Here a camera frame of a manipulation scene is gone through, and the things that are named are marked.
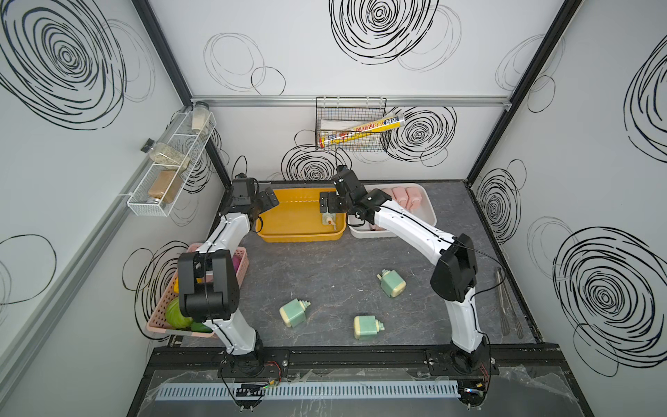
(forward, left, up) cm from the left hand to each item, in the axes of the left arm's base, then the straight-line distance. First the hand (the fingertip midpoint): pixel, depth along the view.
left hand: (262, 198), depth 93 cm
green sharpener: (-27, -46, -9) cm, 54 cm away
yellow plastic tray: (+4, -11, -17) cm, 21 cm away
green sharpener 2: (-37, -16, -10) cm, 41 cm away
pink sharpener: (+10, -54, -8) cm, 55 cm away
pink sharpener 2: (+9, -59, -8) cm, 60 cm away
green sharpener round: (-2, -25, -9) cm, 26 cm away
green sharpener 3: (-41, -37, -9) cm, 56 cm away
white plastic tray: (-6, -36, -9) cm, 37 cm away
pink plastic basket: (-22, +4, -9) cm, 24 cm away
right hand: (-4, -26, +5) cm, 27 cm away
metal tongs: (-36, -83, -17) cm, 92 cm away
